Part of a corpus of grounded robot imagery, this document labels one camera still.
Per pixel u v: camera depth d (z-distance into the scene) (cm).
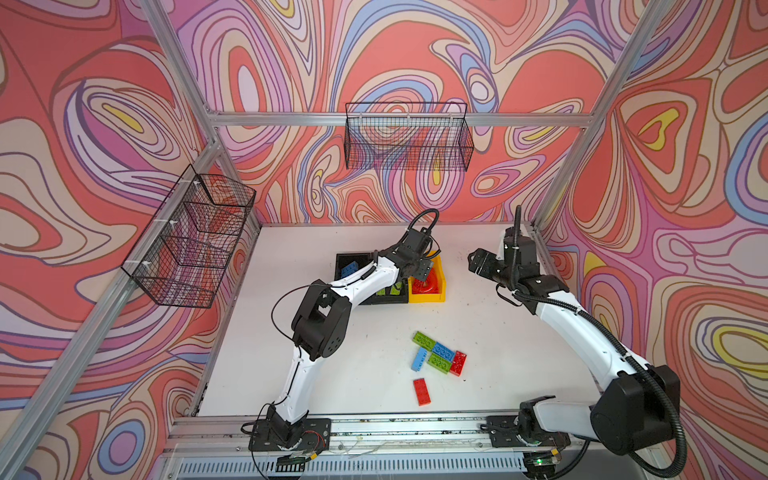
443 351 86
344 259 102
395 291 99
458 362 82
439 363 84
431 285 98
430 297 97
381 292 99
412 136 96
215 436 75
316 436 72
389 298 98
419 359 84
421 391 80
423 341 88
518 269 61
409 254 75
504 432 74
